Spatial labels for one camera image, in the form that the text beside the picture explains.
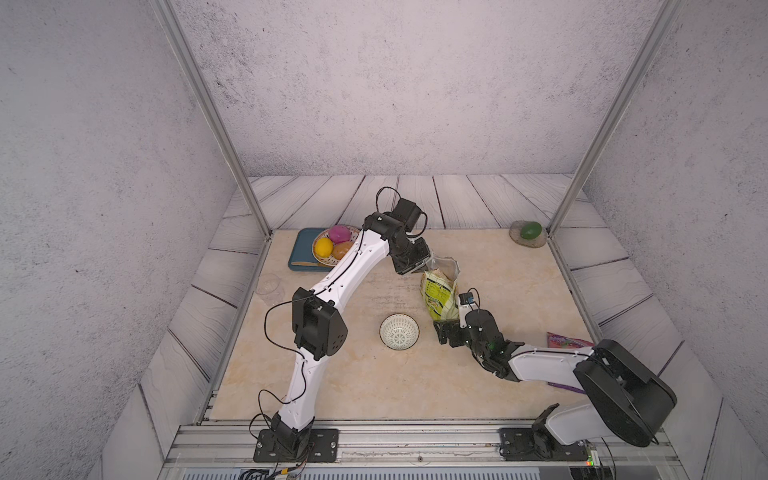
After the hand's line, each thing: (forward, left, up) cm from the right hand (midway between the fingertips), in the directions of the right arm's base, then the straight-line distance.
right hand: (450, 319), depth 90 cm
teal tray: (+31, +52, -3) cm, 61 cm away
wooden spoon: (+24, +48, -2) cm, 53 cm away
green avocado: (+40, -36, -2) cm, 53 cm away
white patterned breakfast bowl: (-2, +15, -3) cm, 16 cm away
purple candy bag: (-5, -32, -4) cm, 32 cm away
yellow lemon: (+29, +43, +1) cm, 52 cm away
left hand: (+8, +5, +16) cm, 18 cm away
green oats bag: (+2, +4, +10) cm, 11 cm away
